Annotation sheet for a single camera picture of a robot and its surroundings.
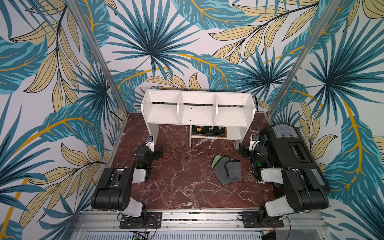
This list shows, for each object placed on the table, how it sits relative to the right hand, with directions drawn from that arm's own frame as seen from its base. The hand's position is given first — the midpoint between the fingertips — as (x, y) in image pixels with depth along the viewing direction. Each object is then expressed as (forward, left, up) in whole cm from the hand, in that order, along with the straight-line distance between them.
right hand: (249, 142), depth 93 cm
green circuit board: (-45, +63, -10) cm, 78 cm away
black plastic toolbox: (-9, -16, +8) cm, 20 cm away
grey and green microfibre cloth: (-14, +16, -6) cm, 22 cm away
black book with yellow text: (+5, +25, +5) cm, 26 cm away
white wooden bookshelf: (+9, +25, +16) cm, 31 cm away
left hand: (+1, +59, -1) cm, 59 cm away
